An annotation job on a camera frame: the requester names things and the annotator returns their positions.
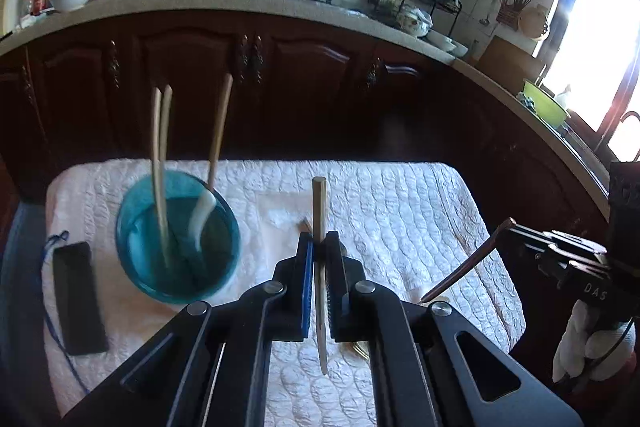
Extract dark brown chopstick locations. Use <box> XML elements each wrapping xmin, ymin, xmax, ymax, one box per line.
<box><xmin>419</xmin><ymin>218</ymin><xmax>517</xmax><ymax>305</ymax></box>

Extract dark wooden base cabinets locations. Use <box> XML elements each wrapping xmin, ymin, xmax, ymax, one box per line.
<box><xmin>0</xmin><ymin>9</ymin><xmax>640</xmax><ymax>358</ymax></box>

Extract blue lanyard cord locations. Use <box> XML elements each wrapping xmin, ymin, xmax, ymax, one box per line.
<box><xmin>42</xmin><ymin>231</ymin><xmax>93</xmax><ymax>395</ymax></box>

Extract green plastic basin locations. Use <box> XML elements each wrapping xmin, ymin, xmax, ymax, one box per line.
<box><xmin>521</xmin><ymin>78</ymin><xmax>571</xmax><ymax>130</ymax></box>

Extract white quilted cloth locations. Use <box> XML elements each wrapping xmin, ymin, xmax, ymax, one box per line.
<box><xmin>41</xmin><ymin>158</ymin><xmax>526</xmax><ymax>427</ymax></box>

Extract bright window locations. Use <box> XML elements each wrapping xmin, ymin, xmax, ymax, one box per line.
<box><xmin>530</xmin><ymin>0</ymin><xmax>640</xmax><ymax>168</ymax></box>

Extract blue chair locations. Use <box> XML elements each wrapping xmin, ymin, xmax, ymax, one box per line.
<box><xmin>0</xmin><ymin>202</ymin><xmax>91</xmax><ymax>427</ymax></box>

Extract person's right hand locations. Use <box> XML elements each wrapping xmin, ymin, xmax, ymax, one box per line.
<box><xmin>552</xmin><ymin>299</ymin><xmax>636</xmax><ymax>390</ymax></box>

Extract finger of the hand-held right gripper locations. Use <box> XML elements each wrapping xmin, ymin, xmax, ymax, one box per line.
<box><xmin>520</xmin><ymin>243</ymin><xmax>608</xmax><ymax>290</ymax></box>
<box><xmin>509</xmin><ymin>224</ymin><xmax>608</xmax><ymax>258</ymax></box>

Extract wall chopstick holder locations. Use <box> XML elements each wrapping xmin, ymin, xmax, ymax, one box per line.
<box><xmin>495</xmin><ymin>0</ymin><xmax>532</xmax><ymax>30</ymax></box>

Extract black phone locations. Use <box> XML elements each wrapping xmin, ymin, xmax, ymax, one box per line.
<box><xmin>52</xmin><ymin>241</ymin><xmax>110</xmax><ymax>356</ymax></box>

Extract teal plastic utensil holder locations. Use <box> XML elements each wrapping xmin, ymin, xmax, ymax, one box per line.
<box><xmin>116</xmin><ymin>170</ymin><xmax>242</xmax><ymax>306</ymax></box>

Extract brown cutting board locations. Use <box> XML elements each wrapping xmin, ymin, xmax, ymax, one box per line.
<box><xmin>477</xmin><ymin>34</ymin><xmax>546</xmax><ymax>95</ymax></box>

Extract round bamboo strainer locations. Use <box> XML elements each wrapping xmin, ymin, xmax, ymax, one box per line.
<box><xmin>517</xmin><ymin>3</ymin><xmax>549</xmax><ymax>40</ymax></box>

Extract hanging metal ladle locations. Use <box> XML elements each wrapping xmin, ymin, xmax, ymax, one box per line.
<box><xmin>472</xmin><ymin>0</ymin><xmax>498</xmax><ymax>28</ymax></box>

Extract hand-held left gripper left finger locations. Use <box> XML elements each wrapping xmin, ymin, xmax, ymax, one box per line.
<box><xmin>62</xmin><ymin>231</ymin><xmax>315</xmax><ymax>427</ymax></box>

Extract floral ceramic bowl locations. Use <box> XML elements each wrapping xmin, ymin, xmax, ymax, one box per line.
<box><xmin>397</xmin><ymin>6</ymin><xmax>432</xmax><ymax>38</ymax></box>

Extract white rag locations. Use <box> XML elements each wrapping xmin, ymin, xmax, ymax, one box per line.
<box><xmin>17</xmin><ymin>12</ymin><xmax>56</xmax><ymax>30</ymax></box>

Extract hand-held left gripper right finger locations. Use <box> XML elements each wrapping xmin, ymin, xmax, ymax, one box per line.
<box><xmin>324</xmin><ymin>231</ymin><xmax>583</xmax><ymax>427</ymax></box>

